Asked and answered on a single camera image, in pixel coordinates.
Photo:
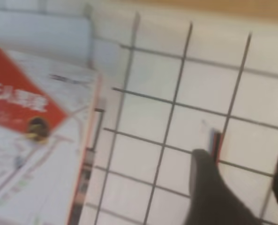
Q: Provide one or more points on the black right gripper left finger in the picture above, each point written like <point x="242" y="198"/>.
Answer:
<point x="211" y="201"/>

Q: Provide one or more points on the red and black pen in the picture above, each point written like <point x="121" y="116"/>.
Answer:
<point x="216" y="140"/>

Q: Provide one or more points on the white booklet under book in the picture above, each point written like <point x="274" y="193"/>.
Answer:
<point x="87" y="145"/>

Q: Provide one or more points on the red map cover book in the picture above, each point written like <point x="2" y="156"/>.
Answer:
<point x="46" y="119"/>

